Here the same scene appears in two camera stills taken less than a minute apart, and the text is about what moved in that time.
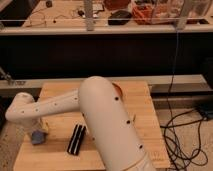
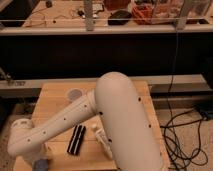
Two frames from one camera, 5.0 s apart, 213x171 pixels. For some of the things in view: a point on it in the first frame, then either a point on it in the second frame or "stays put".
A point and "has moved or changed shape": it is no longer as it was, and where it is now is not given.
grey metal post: [88, 12] stays put
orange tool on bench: [143, 14] stays put
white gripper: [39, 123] -> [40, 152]
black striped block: [76, 139] stays put
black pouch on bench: [119, 17] stays put
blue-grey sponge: [38, 137] has moved or changed shape
